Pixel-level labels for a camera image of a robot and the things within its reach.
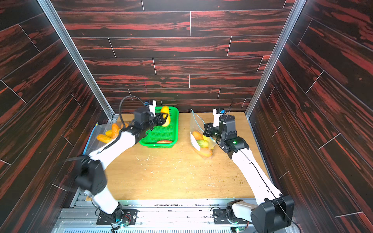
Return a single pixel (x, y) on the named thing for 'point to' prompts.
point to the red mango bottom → (164, 141)
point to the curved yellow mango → (165, 109)
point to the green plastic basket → (161, 136)
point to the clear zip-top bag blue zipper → (102, 133)
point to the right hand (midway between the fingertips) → (208, 123)
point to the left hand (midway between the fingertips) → (167, 114)
